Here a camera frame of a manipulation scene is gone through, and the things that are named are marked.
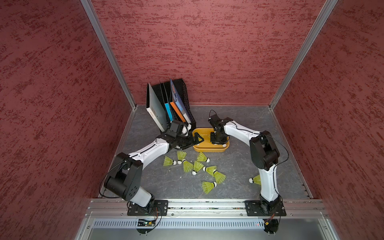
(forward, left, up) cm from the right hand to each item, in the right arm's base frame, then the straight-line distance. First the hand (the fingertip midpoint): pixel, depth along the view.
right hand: (215, 144), depth 96 cm
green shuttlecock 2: (-12, +30, +2) cm, 32 cm away
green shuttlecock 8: (-21, 0, -1) cm, 21 cm away
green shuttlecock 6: (-16, +13, +1) cm, 20 cm away
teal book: (+11, +28, +21) cm, 37 cm away
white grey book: (+9, +36, +26) cm, 46 cm away
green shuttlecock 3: (-8, +22, +2) cm, 24 cm away
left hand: (-6, +12, +10) cm, 16 cm away
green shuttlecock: (-1, -6, 0) cm, 6 cm away
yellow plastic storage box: (-1, +6, 0) cm, 6 cm away
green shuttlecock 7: (-17, +4, +2) cm, 18 cm away
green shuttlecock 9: (-27, +7, +3) cm, 28 cm away
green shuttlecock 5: (-9, +9, +1) cm, 13 cm away
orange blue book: (+12, +25, +24) cm, 37 cm away
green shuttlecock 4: (-15, +18, -1) cm, 23 cm away
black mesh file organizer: (+21, +32, +29) cm, 48 cm away
